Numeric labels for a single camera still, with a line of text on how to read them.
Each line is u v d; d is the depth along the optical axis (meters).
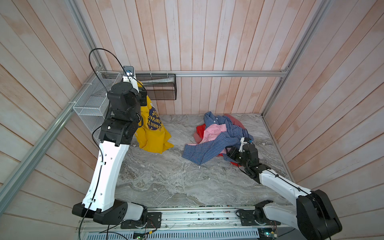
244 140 0.79
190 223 0.73
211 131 0.98
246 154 0.66
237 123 1.12
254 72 0.98
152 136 0.87
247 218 0.73
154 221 0.73
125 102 0.40
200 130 1.03
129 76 0.45
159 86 1.07
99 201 0.37
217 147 0.88
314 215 0.41
